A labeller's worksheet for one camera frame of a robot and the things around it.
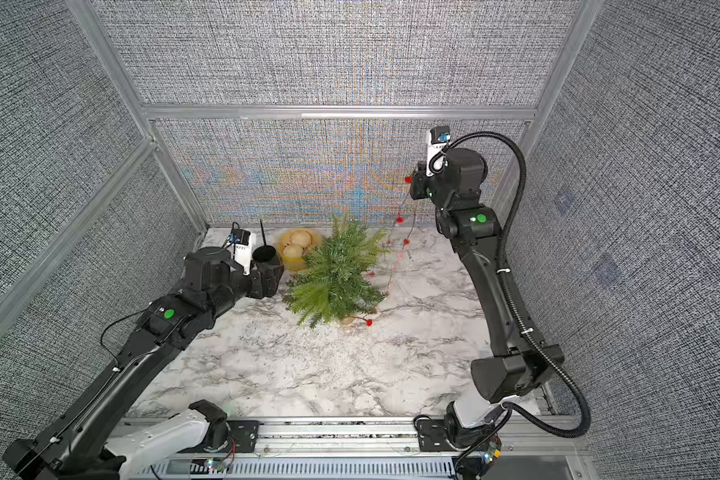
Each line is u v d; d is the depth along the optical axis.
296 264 1.00
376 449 0.72
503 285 0.44
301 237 1.09
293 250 1.05
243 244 0.59
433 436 0.73
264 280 0.60
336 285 0.75
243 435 0.73
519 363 0.41
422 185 0.61
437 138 0.56
